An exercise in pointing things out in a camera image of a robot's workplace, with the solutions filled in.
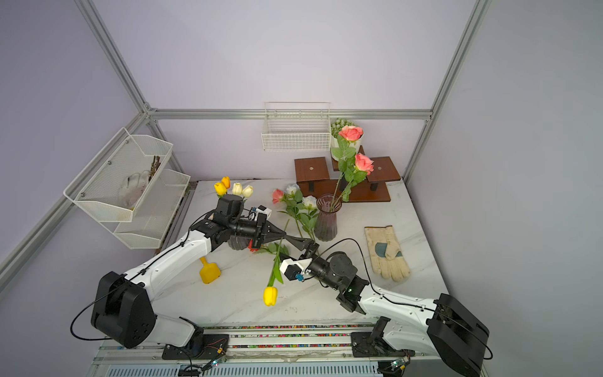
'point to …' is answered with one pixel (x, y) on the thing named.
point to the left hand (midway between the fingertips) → (284, 235)
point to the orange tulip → (226, 181)
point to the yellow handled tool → (209, 272)
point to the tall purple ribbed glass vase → (328, 205)
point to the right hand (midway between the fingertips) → (286, 242)
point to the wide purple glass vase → (239, 243)
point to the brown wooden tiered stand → (312, 177)
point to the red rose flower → (250, 246)
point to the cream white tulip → (237, 188)
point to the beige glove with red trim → (387, 258)
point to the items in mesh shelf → (133, 185)
